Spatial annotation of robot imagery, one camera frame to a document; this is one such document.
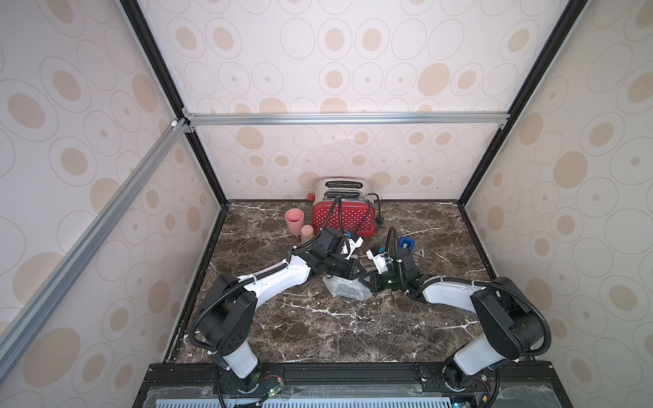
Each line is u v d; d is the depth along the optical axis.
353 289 0.86
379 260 0.83
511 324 0.45
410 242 0.98
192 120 0.90
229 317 0.44
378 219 1.10
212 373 0.71
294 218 1.03
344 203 0.95
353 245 0.77
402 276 0.71
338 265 0.72
